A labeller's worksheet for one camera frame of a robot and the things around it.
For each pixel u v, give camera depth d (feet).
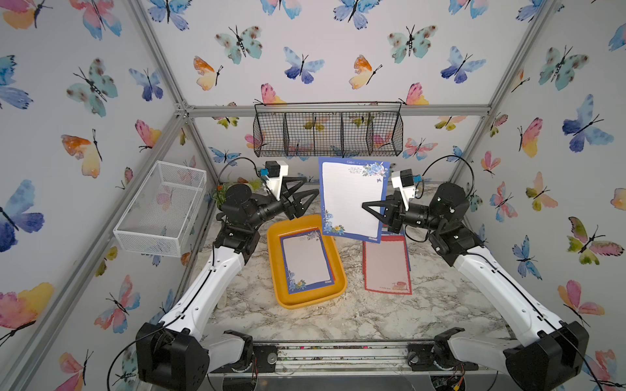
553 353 1.22
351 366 2.39
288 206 1.91
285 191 1.97
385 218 1.98
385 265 3.07
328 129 3.22
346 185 1.91
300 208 1.97
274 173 1.82
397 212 1.91
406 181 1.79
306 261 3.08
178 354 1.25
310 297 2.82
